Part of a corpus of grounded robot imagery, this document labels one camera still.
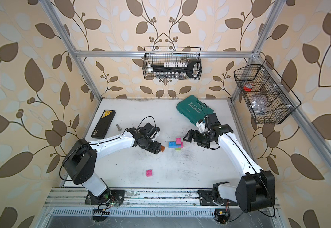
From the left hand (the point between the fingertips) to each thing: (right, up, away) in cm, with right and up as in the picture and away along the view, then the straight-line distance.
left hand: (155, 147), depth 87 cm
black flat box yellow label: (-40, +13, +17) cm, 45 cm away
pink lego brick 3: (-3, -14, -5) cm, 15 cm away
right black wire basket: (+60, +28, -14) cm, 68 cm away
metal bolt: (-28, +9, +15) cm, 33 cm away
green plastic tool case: (+28, +23, +21) cm, 42 cm away
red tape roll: (+54, +36, -6) cm, 65 cm away
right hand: (+21, +5, -6) cm, 23 cm away
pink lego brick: (+14, +4, -2) cm, 15 cm away
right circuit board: (+36, -32, -15) cm, 50 cm away
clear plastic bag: (+54, +25, -17) cm, 62 cm away
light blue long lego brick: (+11, +1, +2) cm, 11 cm away
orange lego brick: (+4, -2, +4) cm, 6 cm away
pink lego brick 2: (+17, 0, +2) cm, 17 cm away
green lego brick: (+15, -2, +4) cm, 15 cm away
